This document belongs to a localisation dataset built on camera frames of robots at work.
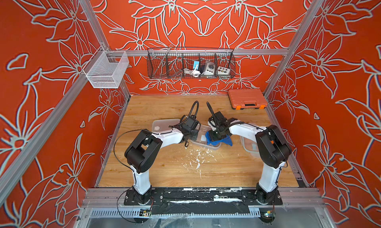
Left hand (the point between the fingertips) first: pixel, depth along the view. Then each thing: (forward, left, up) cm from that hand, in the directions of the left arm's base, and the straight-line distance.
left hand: (194, 131), depth 95 cm
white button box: (+30, -17, +27) cm, 44 cm away
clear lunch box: (-4, -5, -2) cm, 7 cm away
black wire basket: (+39, +9, +27) cm, 48 cm away
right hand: (-4, -9, -1) cm, 10 cm away
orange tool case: (+32, -37, 0) cm, 49 cm away
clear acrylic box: (+24, +58, +29) cm, 70 cm away
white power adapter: (+29, -8, +30) cm, 42 cm away
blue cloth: (-7, -20, +3) cm, 21 cm away
